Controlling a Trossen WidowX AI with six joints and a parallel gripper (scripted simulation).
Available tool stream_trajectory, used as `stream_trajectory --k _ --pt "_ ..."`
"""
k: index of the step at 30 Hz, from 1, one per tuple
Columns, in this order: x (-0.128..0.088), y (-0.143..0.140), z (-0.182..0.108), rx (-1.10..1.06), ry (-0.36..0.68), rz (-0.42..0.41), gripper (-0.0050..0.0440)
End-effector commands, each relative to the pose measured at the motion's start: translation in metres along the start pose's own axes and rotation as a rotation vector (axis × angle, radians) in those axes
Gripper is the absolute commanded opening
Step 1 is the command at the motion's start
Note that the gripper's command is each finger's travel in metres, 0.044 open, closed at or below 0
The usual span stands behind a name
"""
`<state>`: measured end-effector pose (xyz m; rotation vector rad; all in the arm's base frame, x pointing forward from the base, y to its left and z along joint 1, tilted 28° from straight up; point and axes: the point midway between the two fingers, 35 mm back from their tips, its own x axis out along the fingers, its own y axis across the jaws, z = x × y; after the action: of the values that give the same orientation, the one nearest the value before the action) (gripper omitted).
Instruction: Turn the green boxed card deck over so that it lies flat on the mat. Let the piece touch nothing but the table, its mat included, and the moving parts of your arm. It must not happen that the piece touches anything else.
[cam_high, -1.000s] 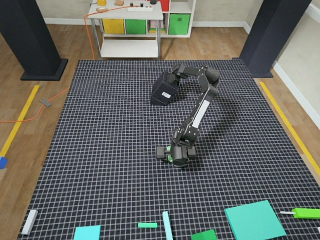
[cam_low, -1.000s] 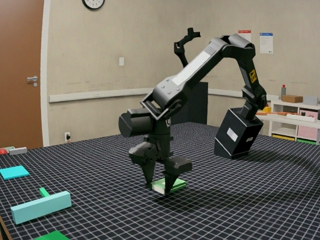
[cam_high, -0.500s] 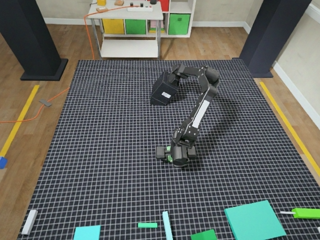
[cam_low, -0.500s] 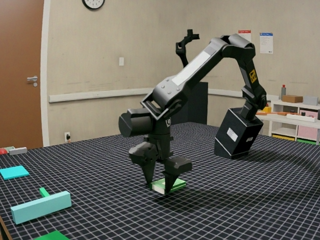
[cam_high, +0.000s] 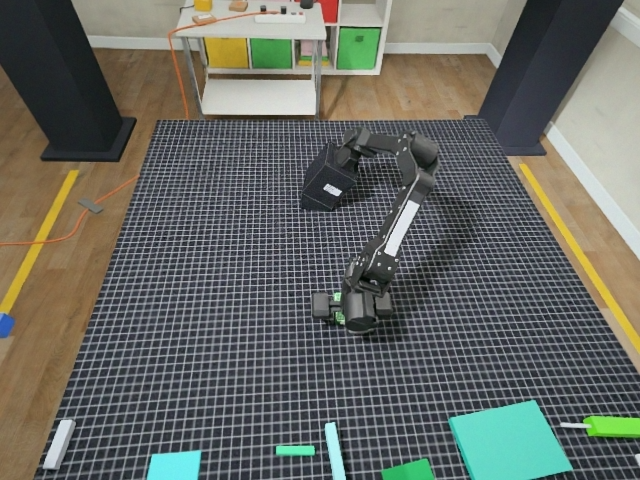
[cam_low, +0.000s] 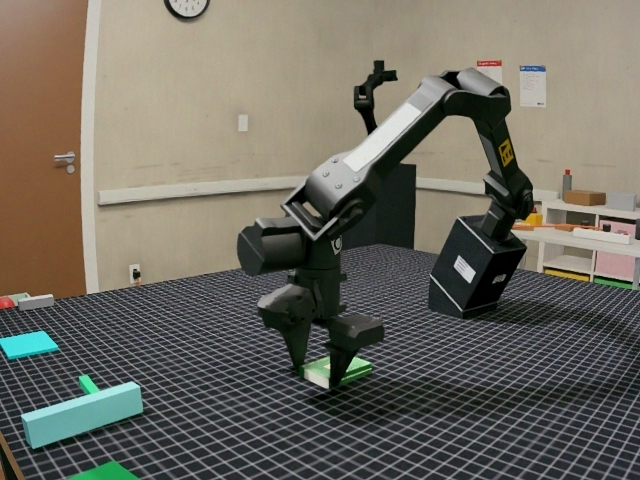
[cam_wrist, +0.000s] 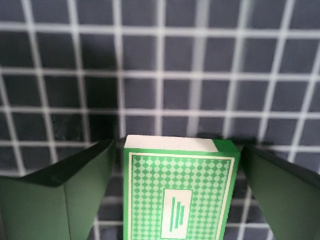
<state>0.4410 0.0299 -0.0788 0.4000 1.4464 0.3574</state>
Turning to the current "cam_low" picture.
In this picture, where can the green flat bar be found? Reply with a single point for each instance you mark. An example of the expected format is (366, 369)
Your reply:
(88, 385)

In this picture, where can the light blue rectangular block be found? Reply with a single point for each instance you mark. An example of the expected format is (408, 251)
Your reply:
(82, 414)

